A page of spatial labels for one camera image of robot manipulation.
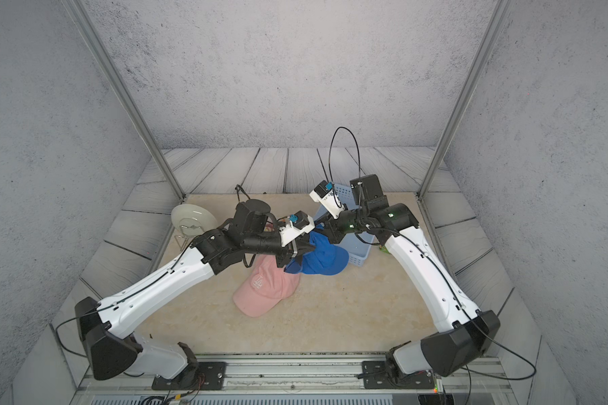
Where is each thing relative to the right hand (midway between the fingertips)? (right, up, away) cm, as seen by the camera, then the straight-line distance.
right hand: (315, 225), depth 69 cm
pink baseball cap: (-16, -21, +16) cm, 31 cm away
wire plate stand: (-46, -2, +24) cm, 52 cm away
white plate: (-46, +4, +25) cm, 53 cm away
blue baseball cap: (+3, -10, +5) cm, 12 cm away
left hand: (0, -6, -3) cm, 7 cm away
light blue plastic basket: (+10, -4, -6) cm, 13 cm away
